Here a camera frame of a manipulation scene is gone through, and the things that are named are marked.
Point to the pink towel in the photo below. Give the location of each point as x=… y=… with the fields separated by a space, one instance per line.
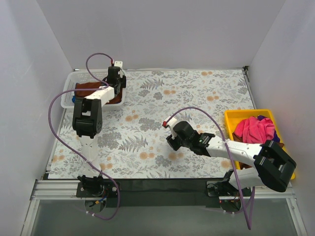
x=248 y=130

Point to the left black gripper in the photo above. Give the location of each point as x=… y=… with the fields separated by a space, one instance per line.
x=121 y=82

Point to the white plastic basket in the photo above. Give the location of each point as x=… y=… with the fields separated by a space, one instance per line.
x=81 y=77

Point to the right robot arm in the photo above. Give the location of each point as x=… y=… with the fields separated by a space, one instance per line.
x=268 y=164

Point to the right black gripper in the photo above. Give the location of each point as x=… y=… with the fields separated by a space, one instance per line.
x=173 y=143

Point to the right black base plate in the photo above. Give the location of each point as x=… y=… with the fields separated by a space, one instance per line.
x=216 y=189

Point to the floral table mat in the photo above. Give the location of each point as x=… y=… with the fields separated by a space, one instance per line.
x=132 y=143

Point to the yellow plastic bin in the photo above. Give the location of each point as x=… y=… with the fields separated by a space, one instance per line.
x=233 y=117

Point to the brown towel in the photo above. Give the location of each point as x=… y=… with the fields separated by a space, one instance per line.
x=95 y=85
x=240 y=139

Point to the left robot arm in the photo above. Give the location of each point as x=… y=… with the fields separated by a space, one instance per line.
x=89 y=99

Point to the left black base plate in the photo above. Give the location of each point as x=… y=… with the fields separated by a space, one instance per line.
x=101 y=189

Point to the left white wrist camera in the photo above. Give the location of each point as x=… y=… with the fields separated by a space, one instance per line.
x=119 y=64

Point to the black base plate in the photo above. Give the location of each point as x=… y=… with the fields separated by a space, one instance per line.
x=216 y=189
x=101 y=189

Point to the purple towel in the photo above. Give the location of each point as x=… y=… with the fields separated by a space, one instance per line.
x=266 y=130

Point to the aluminium frame rail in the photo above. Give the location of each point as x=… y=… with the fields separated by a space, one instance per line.
x=66 y=190

